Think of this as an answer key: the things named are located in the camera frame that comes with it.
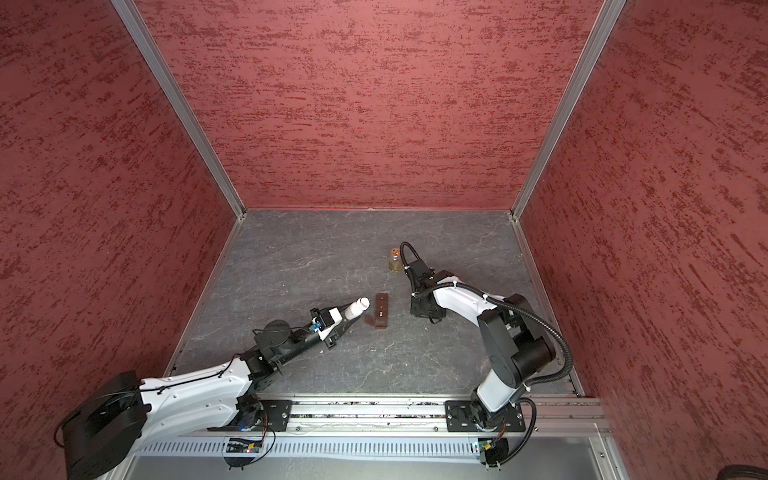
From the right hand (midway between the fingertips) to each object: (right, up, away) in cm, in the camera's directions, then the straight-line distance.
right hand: (423, 316), depth 91 cm
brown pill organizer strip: (-13, +1, -1) cm, 13 cm away
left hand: (-19, +5, -16) cm, 25 cm away
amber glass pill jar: (-9, +16, +10) cm, 21 cm away
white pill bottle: (-18, +8, -21) cm, 29 cm away
